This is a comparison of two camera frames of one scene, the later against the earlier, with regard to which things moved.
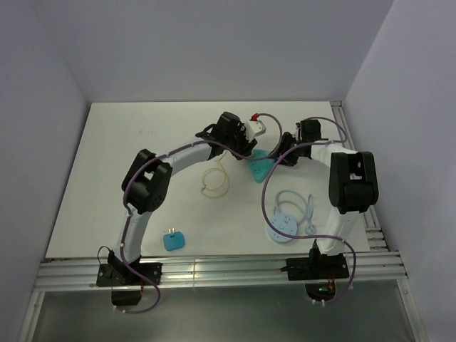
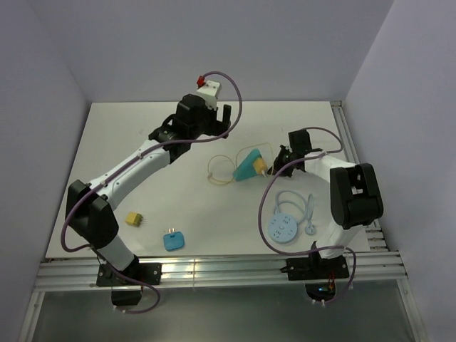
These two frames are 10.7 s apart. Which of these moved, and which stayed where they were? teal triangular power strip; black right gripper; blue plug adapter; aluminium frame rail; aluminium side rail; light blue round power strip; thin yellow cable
Moved: black right gripper; teal triangular power strip; thin yellow cable
Stayed: light blue round power strip; aluminium side rail; blue plug adapter; aluminium frame rail
